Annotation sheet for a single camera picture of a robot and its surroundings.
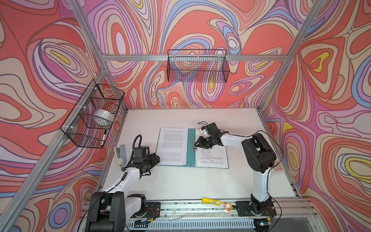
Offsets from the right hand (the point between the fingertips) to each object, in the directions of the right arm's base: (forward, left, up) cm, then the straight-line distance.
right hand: (197, 147), depth 97 cm
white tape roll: (+1, +49, +33) cm, 59 cm away
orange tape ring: (-36, -12, 0) cm, 38 cm away
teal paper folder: (-1, +5, 0) cm, 5 cm away
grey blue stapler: (-5, +50, +4) cm, 50 cm away
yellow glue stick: (-33, -5, +1) cm, 34 cm away
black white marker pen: (-8, +49, +27) cm, 56 cm away
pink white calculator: (-16, -48, +1) cm, 50 cm away
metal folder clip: (-1, +2, +1) cm, 2 cm away
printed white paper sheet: (+2, +18, 0) cm, 18 cm away
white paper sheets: (-7, -11, 0) cm, 13 cm away
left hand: (-8, +26, +3) cm, 28 cm away
